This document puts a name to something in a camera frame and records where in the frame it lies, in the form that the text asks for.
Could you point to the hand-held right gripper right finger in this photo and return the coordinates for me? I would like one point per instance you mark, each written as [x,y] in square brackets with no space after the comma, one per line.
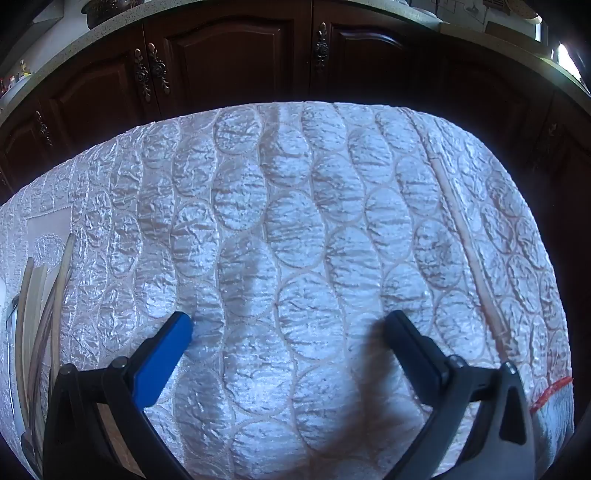
[413,351]

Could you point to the brown wooden chopstick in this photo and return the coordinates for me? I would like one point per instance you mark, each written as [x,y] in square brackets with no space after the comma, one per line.
[62,295]

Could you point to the dark cooking pot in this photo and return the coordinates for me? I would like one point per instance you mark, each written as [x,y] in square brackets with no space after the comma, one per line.
[113,10]

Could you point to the brown wooden cabinet door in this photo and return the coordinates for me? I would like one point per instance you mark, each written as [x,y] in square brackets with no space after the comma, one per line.
[226,60]
[378,60]
[18,143]
[97,92]
[494,97]

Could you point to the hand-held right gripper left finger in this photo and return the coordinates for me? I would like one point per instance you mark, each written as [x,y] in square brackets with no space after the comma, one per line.
[162,364]

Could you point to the red fabric strip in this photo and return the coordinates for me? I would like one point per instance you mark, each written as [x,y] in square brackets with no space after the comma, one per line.
[551,391]

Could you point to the dark wooden kitchen cabinets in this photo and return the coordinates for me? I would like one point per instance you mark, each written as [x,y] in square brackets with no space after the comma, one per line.
[120,14]

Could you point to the light wooden chopstick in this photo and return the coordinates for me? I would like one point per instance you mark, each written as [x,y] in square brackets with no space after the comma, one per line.
[37,314]
[23,332]
[466,235]

